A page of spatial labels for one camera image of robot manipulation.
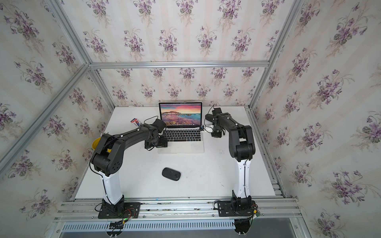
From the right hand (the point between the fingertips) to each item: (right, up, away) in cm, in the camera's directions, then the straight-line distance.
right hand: (218, 132), depth 105 cm
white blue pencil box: (-61, +7, +4) cm, 61 cm away
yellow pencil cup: (-77, -5, -17) cm, 79 cm away
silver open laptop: (-24, +3, 0) cm, 24 cm away
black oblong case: (-5, +10, +3) cm, 12 cm away
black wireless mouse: (-31, -22, -21) cm, 43 cm away
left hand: (-39, -9, -8) cm, 41 cm away
